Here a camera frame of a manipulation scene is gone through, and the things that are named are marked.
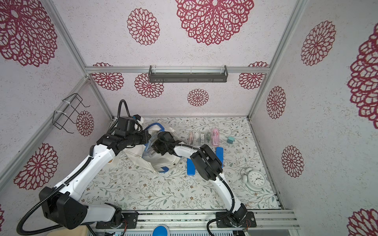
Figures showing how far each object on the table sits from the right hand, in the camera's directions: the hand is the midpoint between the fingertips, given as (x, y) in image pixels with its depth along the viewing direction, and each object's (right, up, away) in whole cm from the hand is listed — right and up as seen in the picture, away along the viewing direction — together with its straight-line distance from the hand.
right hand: (148, 143), depth 95 cm
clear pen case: (+36, +3, +11) cm, 38 cm away
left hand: (+6, +5, -16) cm, 18 cm away
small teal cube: (+57, +2, +10) cm, 57 cm away
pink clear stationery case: (+46, +4, +11) cm, 47 cm away
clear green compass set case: (+40, +4, +11) cm, 42 cm away
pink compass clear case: (+28, +3, +11) cm, 30 cm away
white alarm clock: (+64, -20, -12) cm, 68 cm away
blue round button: (+12, -40, -25) cm, 48 cm away
